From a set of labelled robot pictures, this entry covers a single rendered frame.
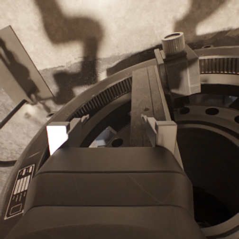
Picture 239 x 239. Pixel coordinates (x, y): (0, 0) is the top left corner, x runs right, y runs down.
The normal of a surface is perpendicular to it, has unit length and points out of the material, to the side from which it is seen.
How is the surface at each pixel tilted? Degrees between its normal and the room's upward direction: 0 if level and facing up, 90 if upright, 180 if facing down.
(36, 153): 90
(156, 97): 90
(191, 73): 2
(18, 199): 90
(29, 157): 90
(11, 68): 0
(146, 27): 0
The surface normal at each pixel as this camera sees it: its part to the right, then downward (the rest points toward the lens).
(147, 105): -0.32, -0.75
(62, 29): -0.11, 0.63
